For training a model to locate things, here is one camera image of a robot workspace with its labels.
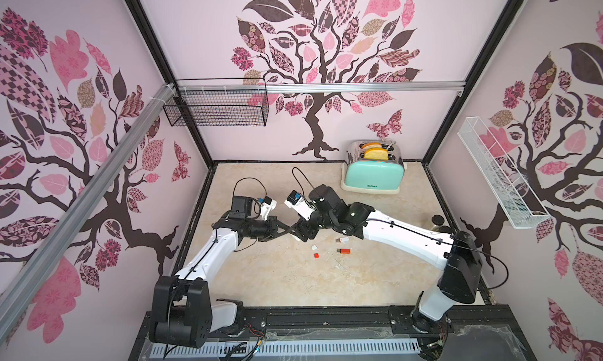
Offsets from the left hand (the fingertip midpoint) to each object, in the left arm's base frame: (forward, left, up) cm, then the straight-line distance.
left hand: (288, 235), depth 79 cm
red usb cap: (-2, -10, -13) cm, 17 cm away
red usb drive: (0, -21, -14) cm, 25 cm away
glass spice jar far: (+7, -56, -3) cm, 57 cm away
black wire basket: (+71, +39, +4) cm, 81 cm away
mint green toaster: (+31, -35, +2) cm, 47 cm away
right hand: (+1, -3, +6) cm, 7 cm away
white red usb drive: (+4, -21, -13) cm, 25 cm away
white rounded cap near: (+1, -9, -13) cm, 16 cm away
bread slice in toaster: (+35, -36, +7) cm, 50 cm away
